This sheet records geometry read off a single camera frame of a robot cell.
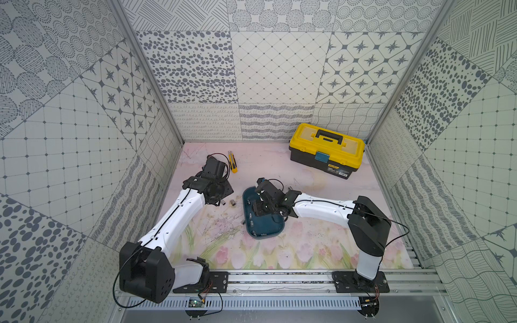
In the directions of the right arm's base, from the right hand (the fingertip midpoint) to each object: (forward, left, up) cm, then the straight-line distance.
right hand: (258, 207), depth 86 cm
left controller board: (-34, +22, -8) cm, 41 cm away
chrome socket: (+6, +13, -6) cm, 15 cm away
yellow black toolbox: (+27, -34, +8) cm, 44 cm away
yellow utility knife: (+30, +16, -5) cm, 34 cm away
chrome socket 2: (+6, +18, -6) cm, 20 cm away
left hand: (+5, +13, +9) cm, 17 cm away
